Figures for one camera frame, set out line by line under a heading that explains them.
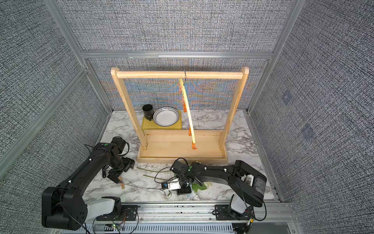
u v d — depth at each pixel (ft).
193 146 2.18
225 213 2.38
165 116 3.75
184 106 1.94
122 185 2.68
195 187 2.63
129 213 2.40
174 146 3.47
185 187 2.32
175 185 2.34
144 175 2.81
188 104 1.95
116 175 2.26
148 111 3.59
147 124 3.51
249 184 1.48
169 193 2.57
